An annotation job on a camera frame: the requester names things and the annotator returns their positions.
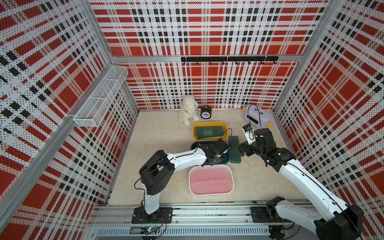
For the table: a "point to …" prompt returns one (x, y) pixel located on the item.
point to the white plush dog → (189, 111)
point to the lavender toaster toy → (256, 116)
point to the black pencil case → (221, 149)
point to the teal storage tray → (225, 158)
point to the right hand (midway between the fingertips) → (248, 141)
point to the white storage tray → (232, 179)
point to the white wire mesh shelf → (96, 107)
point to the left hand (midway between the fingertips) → (213, 150)
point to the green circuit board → (150, 230)
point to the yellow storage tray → (207, 123)
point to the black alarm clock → (206, 112)
